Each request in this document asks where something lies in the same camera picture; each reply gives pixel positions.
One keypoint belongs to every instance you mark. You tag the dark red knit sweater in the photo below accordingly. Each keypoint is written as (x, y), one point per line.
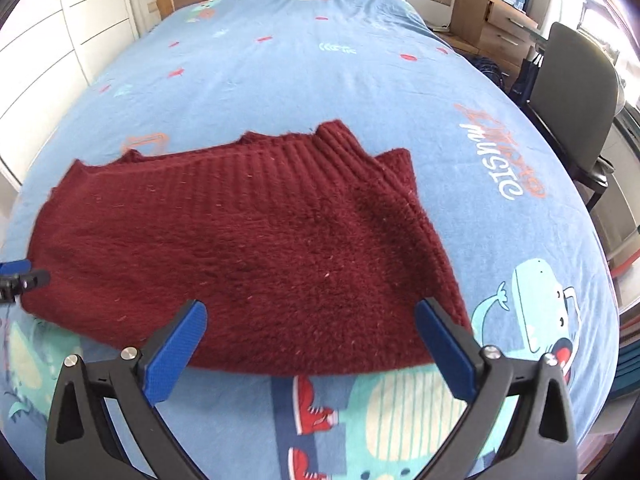
(250, 260)

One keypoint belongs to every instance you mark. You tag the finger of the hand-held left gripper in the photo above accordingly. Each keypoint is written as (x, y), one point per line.
(12, 266)
(25, 282)

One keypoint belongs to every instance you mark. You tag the dark grey chair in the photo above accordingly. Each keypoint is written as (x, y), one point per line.
(575, 85)

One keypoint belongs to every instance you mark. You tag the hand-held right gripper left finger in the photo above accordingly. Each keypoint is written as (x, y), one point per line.
(175, 355)

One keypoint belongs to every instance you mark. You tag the bed with blue printed sheet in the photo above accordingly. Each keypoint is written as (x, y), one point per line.
(300, 75)

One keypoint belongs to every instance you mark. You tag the white wardrobe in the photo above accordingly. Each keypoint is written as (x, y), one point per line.
(65, 20)

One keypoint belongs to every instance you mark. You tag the teal striped cushion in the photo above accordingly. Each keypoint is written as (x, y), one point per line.
(629, 365)

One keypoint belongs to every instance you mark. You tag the dark blue bag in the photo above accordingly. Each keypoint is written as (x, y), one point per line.
(490, 72)

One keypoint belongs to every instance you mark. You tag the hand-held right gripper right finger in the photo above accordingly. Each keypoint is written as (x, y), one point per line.
(450, 355)

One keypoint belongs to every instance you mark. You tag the wooden drawer cabinet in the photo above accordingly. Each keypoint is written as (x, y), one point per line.
(495, 30)

